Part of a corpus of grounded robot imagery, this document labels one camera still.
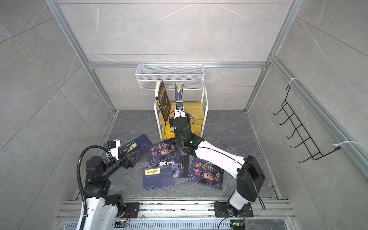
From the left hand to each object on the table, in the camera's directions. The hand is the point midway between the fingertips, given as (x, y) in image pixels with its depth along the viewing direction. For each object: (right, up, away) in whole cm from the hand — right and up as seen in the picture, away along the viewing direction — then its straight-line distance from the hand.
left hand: (135, 147), depth 73 cm
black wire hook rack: (+82, +1, -11) cm, 83 cm away
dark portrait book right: (+38, -18, +12) cm, 44 cm away
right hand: (+23, +20, 0) cm, 31 cm away
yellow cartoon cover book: (+15, +6, +27) cm, 31 cm away
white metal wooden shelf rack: (+34, +22, +27) cm, 49 cm away
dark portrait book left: (+10, -6, +20) cm, 23 cm away
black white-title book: (+23, -14, +15) cm, 31 cm away
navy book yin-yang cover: (-6, -2, +24) cm, 25 cm away
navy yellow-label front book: (+10, -19, +10) cm, 24 cm away
